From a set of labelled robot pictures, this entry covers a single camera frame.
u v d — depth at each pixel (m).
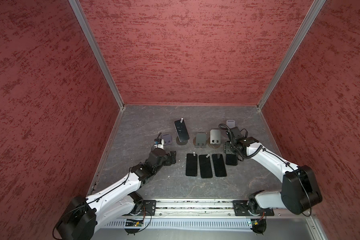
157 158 0.61
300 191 0.42
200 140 1.00
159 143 0.73
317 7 0.71
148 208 0.74
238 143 0.65
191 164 0.90
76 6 0.71
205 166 0.94
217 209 0.76
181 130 0.95
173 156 0.75
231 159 0.87
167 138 0.98
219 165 0.90
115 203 0.49
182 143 0.99
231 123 1.00
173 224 0.78
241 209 0.74
